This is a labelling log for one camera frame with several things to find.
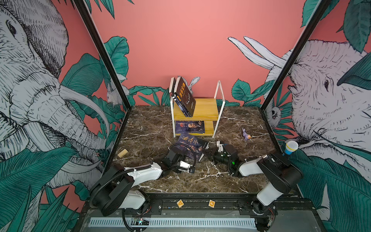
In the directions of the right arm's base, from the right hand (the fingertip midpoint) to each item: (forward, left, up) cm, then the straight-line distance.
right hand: (200, 150), depth 86 cm
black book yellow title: (+23, +10, +23) cm, 34 cm away
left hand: (0, +11, -5) cm, 12 cm away
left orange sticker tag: (-27, +11, -8) cm, 31 cm away
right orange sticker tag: (-27, -5, -8) cm, 29 cm away
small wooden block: (+1, +51, -7) cm, 51 cm away
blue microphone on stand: (-5, -44, +15) cm, 47 cm away
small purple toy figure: (+16, -33, -7) cm, 37 cm away
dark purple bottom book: (+6, +1, -4) cm, 7 cm away
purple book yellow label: (+17, +12, +21) cm, 29 cm away
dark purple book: (+19, +7, -2) cm, 21 cm away
